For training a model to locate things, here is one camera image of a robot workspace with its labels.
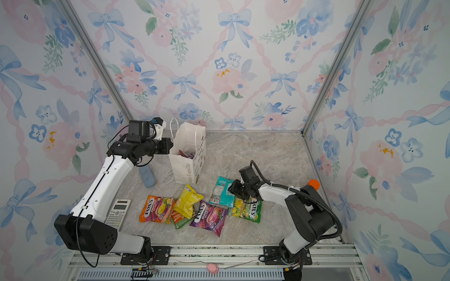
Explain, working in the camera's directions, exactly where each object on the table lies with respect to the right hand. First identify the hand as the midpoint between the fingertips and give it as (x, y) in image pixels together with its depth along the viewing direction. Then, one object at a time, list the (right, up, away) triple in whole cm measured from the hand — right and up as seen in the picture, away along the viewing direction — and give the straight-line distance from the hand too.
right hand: (231, 189), depth 91 cm
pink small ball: (-8, -27, -21) cm, 34 cm away
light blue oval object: (-45, +6, +4) cm, 45 cm away
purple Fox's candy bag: (-10, -11, -9) cm, 17 cm away
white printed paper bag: (-25, +20, +12) cm, 34 cm away
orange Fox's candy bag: (-35, -8, -7) cm, 37 cm away
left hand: (-26, +24, -13) cm, 37 cm away
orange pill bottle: (+40, +5, -8) cm, 41 cm away
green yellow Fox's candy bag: (+9, -8, -7) cm, 14 cm away
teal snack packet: (-5, -2, -3) cm, 6 cm away
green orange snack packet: (-24, -12, -9) cm, 29 cm away
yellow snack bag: (-22, -4, -8) cm, 23 cm away
